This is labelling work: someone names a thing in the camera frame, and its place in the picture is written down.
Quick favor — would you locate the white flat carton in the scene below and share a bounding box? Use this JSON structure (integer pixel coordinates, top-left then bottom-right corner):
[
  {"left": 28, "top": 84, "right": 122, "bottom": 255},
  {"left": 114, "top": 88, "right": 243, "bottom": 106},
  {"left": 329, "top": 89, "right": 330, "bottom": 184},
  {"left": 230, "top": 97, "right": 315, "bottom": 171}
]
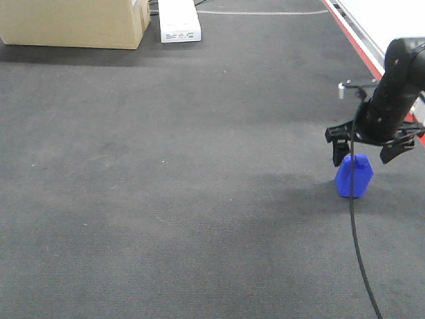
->
[{"left": 158, "top": 0, "right": 203, "bottom": 43}]

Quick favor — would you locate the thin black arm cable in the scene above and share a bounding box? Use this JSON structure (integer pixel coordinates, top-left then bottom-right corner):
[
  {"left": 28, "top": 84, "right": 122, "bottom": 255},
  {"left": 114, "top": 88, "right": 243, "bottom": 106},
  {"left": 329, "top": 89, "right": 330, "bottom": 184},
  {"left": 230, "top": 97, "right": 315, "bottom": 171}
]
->
[{"left": 347, "top": 96, "right": 384, "bottom": 319}]

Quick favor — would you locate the blue plastic box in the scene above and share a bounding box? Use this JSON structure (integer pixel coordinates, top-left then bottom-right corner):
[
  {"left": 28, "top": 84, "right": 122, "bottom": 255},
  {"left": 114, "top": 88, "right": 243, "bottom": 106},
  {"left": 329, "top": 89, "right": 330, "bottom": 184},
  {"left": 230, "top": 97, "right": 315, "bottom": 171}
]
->
[{"left": 334, "top": 153, "right": 375, "bottom": 199}]

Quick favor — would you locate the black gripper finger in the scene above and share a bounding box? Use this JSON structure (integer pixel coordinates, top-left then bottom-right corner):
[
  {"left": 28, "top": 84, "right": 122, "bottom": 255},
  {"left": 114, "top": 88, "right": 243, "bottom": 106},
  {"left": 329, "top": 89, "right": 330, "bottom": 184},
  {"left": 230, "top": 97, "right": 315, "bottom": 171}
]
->
[
  {"left": 331, "top": 139, "right": 350, "bottom": 167},
  {"left": 379, "top": 139, "right": 416, "bottom": 164}
]

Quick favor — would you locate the large brown cardboard box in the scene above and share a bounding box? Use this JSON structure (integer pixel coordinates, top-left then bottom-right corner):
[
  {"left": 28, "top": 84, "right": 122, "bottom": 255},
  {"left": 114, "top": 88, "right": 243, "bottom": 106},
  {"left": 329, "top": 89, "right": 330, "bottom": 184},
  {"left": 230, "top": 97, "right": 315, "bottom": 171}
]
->
[{"left": 0, "top": 0, "right": 152, "bottom": 50}]

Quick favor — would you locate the conveyor with dark grey belt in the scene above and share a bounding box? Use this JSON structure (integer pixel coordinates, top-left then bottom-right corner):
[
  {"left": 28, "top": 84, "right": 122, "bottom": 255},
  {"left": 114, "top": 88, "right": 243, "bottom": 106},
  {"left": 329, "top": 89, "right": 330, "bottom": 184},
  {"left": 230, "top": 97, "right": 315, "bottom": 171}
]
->
[{"left": 0, "top": 0, "right": 425, "bottom": 319}]

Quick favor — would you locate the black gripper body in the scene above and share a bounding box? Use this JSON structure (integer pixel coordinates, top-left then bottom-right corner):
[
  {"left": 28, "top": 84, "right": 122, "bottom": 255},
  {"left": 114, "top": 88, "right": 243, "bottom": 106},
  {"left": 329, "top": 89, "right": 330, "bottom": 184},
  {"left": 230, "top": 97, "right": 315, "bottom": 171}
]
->
[{"left": 325, "top": 120, "right": 425, "bottom": 147}]

